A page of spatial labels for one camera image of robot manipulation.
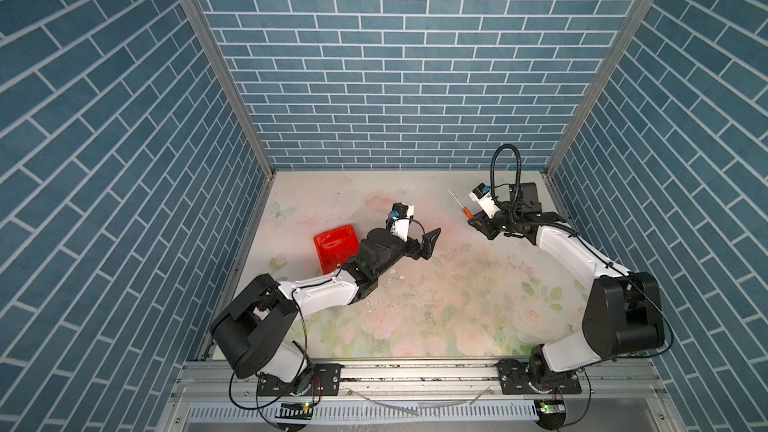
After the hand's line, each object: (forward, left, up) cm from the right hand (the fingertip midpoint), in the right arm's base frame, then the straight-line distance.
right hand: (472, 214), depth 89 cm
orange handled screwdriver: (-1, +2, +2) cm, 3 cm away
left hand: (-10, +14, +6) cm, 18 cm away
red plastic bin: (-5, +44, -17) cm, 47 cm away
